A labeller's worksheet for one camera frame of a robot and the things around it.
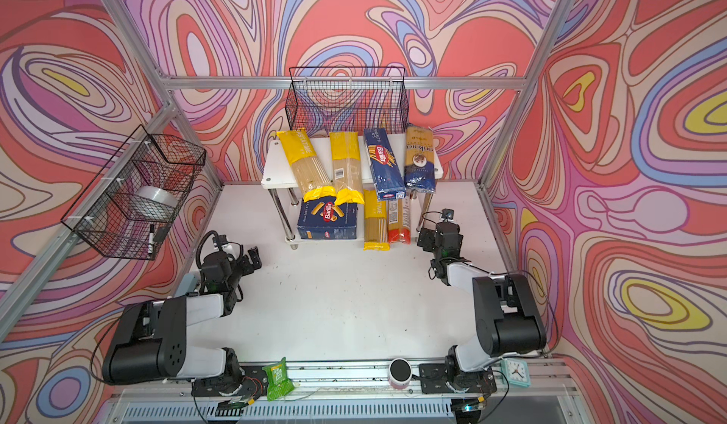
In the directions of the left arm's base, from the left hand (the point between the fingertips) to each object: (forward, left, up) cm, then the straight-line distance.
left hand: (246, 249), depth 92 cm
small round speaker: (-36, -48, -1) cm, 60 cm away
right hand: (+5, -65, 0) cm, 65 cm away
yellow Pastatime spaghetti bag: (+7, -43, +2) cm, 44 cm away
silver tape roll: (-3, +14, +26) cm, 30 cm away
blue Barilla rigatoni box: (+7, -26, +7) cm, 28 cm away
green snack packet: (-37, -17, -4) cm, 41 cm away
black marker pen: (-9, +16, +19) cm, 26 cm away
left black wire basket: (-3, +19, +27) cm, 33 cm away
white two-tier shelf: (+4, -17, +28) cm, 33 cm away
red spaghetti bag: (+13, -52, +3) cm, 53 cm away
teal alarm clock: (-35, -79, -4) cm, 87 cm away
